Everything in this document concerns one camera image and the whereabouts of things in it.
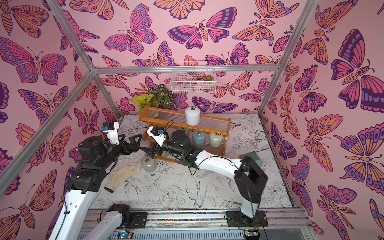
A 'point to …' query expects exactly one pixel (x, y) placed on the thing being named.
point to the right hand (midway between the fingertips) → (147, 136)
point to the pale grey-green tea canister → (215, 140)
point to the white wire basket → (193, 77)
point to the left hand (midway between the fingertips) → (134, 133)
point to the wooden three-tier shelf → (170, 128)
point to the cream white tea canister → (149, 164)
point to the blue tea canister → (199, 138)
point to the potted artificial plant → (158, 97)
